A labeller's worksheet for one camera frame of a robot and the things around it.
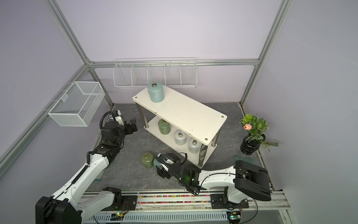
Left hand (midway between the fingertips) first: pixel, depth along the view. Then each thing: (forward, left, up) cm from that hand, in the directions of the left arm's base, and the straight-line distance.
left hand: (128, 120), depth 79 cm
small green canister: (+1, -20, -10) cm, 22 cm away
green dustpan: (-19, -70, -23) cm, 76 cm away
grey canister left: (-8, -30, -10) cm, 32 cm away
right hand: (-20, -19, -11) cm, 30 cm away
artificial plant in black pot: (-16, -69, +1) cm, 71 cm away
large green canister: (-17, -9, -17) cm, 26 cm away
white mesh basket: (+13, +31, +2) cm, 34 cm away
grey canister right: (-13, -37, -10) cm, 41 cm away
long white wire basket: (+45, -28, +1) cm, 53 cm away
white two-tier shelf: (-14, -33, +10) cm, 37 cm away
